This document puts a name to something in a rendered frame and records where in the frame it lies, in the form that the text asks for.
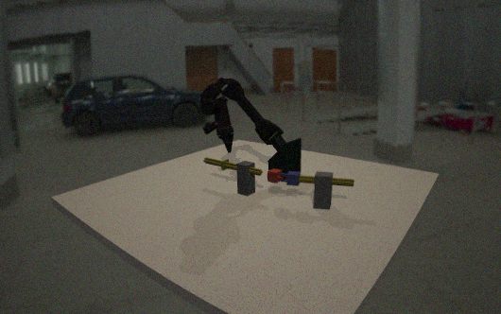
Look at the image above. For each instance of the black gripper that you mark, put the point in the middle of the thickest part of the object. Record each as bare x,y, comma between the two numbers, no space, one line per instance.
225,129

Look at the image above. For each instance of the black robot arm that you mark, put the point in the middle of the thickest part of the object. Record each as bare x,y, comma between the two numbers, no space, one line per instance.
210,105

